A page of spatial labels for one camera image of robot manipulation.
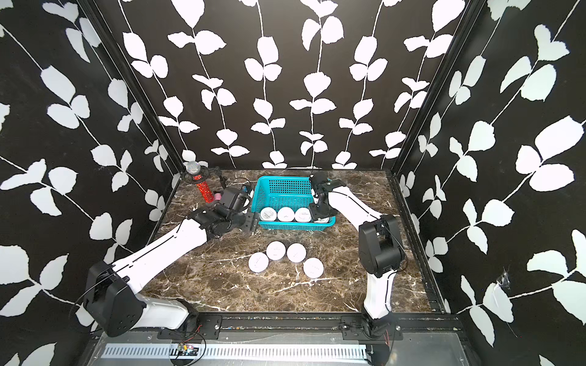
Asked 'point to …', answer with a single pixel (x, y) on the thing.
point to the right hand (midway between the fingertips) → (318, 210)
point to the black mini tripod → (214, 174)
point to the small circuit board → (184, 349)
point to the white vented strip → (245, 352)
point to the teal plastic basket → (283, 203)
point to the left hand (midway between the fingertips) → (250, 211)
